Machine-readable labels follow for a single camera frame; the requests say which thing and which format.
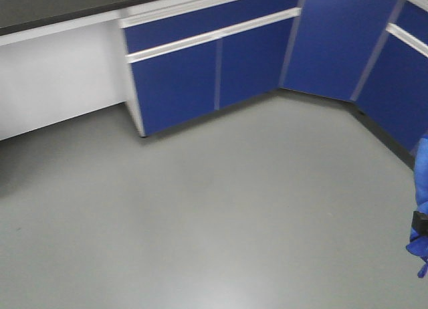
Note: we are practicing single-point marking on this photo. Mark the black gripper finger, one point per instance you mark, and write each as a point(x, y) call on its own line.
point(420, 223)

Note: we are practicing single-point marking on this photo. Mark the blue cloth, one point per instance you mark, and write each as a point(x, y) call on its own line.
point(422, 175)

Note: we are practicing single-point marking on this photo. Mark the bench with blue cabinet doors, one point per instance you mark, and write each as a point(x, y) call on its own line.
point(398, 101)
point(174, 85)

